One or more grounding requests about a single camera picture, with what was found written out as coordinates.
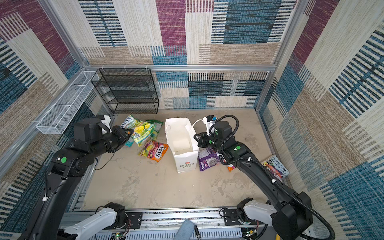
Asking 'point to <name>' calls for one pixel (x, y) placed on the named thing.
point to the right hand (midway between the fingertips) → (194, 139)
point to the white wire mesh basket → (56, 120)
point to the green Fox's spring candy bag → (154, 132)
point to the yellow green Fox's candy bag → (142, 130)
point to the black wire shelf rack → (128, 90)
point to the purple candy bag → (207, 157)
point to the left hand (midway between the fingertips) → (134, 128)
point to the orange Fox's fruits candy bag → (230, 167)
